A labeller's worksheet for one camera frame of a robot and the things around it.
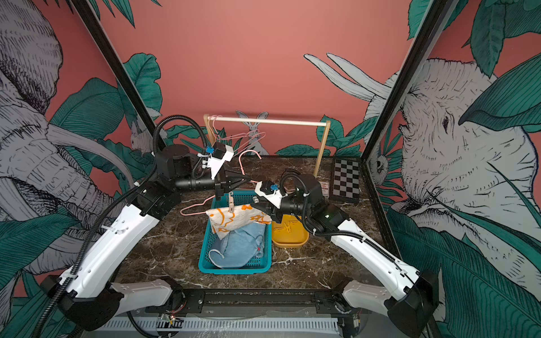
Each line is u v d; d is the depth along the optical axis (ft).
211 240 2.69
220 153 1.60
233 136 2.70
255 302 2.47
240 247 2.74
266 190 1.71
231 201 2.09
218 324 2.30
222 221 2.21
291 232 2.97
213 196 1.94
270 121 2.43
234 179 1.91
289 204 1.89
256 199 2.04
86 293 1.22
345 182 3.49
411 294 1.25
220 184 1.66
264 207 2.04
